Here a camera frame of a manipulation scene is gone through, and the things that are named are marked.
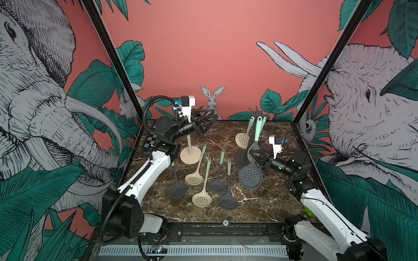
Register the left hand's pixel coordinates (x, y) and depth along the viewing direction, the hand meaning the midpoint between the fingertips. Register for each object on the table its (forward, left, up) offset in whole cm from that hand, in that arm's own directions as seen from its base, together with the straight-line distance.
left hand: (217, 114), depth 60 cm
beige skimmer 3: (+5, -22, -29) cm, 37 cm away
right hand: (-7, -14, -16) cm, 23 cm away
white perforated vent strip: (-39, +10, -45) cm, 60 cm away
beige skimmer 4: (+12, -16, -32) cm, 38 cm away
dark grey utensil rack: (+5, -16, -43) cm, 46 cm away
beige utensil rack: (+11, +15, -45) cm, 48 cm away
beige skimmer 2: (-17, +7, -43) cm, 47 cm away
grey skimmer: (-12, +21, -44) cm, 50 cm away
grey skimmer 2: (-19, -6, -45) cm, 49 cm away
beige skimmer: (-5, +11, -44) cm, 46 cm away
